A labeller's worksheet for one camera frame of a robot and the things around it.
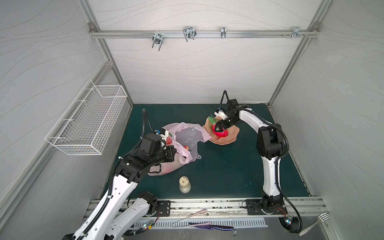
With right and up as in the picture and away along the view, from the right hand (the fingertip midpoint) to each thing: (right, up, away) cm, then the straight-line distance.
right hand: (222, 123), depth 100 cm
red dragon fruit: (-4, -7, -4) cm, 9 cm away
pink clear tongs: (-19, -43, -28) cm, 55 cm away
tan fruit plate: (+7, -6, -1) cm, 9 cm away
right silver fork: (+44, -44, -29) cm, 69 cm away
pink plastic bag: (-25, -9, -2) cm, 27 cm away
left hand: (-27, -10, -30) cm, 42 cm away
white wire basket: (-70, -1, -33) cm, 78 cm away
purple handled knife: (-11, -47, -32) cm, 58 cm away
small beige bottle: (-24, -29, -29) cm, 47 cm away
